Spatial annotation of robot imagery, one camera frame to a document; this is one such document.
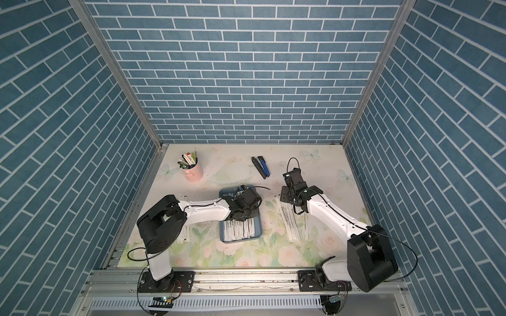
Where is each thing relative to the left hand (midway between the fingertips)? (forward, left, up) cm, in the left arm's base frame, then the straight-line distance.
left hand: (259, 214), depth 91 cm
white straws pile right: (-1, -14, 0) cm, 14 cm away
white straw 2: (-8, +14, -1) cm, 16 cm away
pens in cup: (+24, +37, +9) cm, 45 cm away
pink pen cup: (+19, +33, +5) cm, 39 cm away
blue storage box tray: (-8, +4, 0) cm, 9 cm away
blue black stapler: (+28, -1, +2) cm, 28 cm away
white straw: (-8, +13, -1) cm, 15 cm away
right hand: (+6, -13, +9) cm, 17 cm away
